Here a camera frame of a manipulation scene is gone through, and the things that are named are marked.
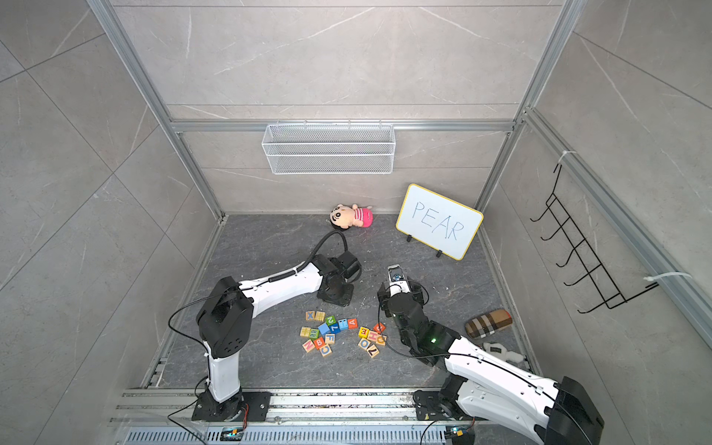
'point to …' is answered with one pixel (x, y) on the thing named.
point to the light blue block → (343, 324)
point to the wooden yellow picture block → (320, 316)
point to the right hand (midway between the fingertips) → (399, 282)
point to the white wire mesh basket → (329, 148)
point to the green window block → (314, 333)
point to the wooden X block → (310, 315)
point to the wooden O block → (381, 340)
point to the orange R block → (379, 327)
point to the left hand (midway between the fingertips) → (347, 296)
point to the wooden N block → (308, 346)
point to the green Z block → (331, 320)
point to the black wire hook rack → (595, 274)
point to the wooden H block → (373, 336)
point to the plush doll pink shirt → (346, 217)
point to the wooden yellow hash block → (305, 331)
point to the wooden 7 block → (373, 350)
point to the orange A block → (352, 324)
